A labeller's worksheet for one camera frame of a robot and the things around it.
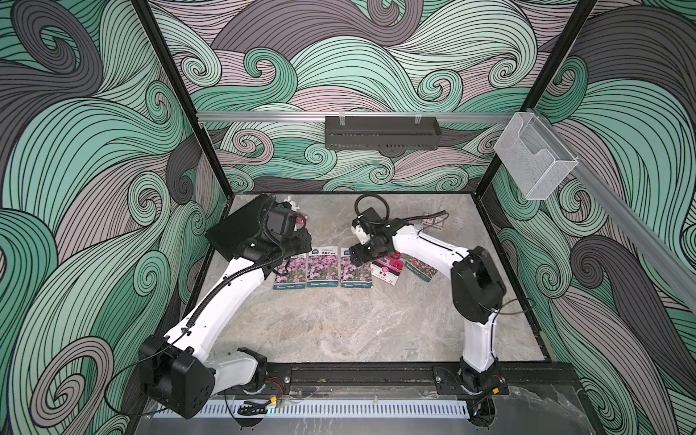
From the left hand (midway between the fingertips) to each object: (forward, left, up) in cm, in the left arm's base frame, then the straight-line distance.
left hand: (306, 234), depth 79 cm
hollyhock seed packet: (+1, -27, -22) cm, 35 cm away
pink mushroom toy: (+24, +6, -22) cm, 33 cm away
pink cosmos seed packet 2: (+1, -4, -22) cm, 22 cm away
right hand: (+2, -16, -15) cm, 22 cm away
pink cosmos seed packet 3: (-2, -15, -22) cm, 27 cm away
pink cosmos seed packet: (-3, +6, -22) cm, 23 cm away
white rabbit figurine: (+26, +10, -15) cm, 32 cm away
